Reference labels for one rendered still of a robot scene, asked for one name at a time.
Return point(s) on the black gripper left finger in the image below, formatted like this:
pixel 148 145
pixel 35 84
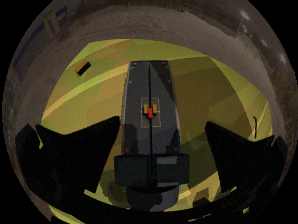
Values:
pixel 84 152

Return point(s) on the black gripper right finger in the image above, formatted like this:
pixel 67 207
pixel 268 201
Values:
pixel 234 155

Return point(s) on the small orange block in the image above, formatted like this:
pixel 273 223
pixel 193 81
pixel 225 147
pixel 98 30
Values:
pixel 82 67

